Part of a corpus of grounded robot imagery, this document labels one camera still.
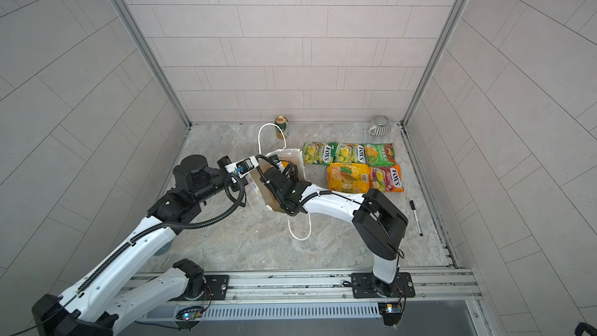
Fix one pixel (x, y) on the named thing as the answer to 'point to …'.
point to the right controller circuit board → (392, 313)
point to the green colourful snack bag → (350, 153)
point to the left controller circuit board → (190, 313)
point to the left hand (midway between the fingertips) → (259, 156)
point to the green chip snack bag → (380, 155)
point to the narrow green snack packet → (319, 153)
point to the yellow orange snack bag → (284, 163)
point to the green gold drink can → (281, 121)
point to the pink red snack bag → (386, 179)
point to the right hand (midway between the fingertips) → (280, 180)
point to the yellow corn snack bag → (348, 177)
